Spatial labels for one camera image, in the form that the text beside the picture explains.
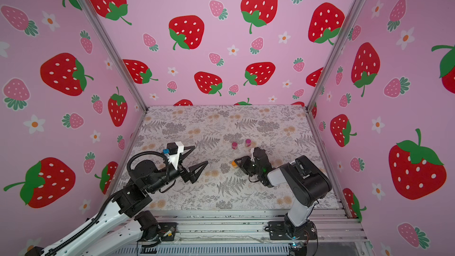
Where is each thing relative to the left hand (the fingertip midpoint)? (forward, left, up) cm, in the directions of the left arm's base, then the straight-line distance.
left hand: (200, 154), depth 65 cm
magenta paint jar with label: (+24, -20, -27) cm, 42 cm away
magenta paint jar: (+23, -12, -27) cm, 38 cm away
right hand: (+12, -14, -26) cm, 32 cm away
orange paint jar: (+10, -13, -27) cm, 31 cm away
